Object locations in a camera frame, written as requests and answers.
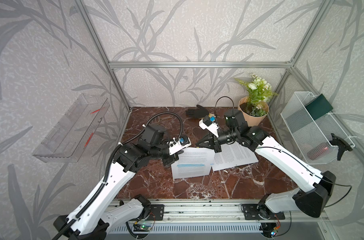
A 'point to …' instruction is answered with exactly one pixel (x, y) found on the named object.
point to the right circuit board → (275, 231)
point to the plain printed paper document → (233, 154)
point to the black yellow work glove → (200, 112)
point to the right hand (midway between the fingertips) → (197, 143)
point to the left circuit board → (144, 227)
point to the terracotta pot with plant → (254, 107)
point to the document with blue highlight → (193, 162)
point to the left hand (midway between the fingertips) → (181, 150)
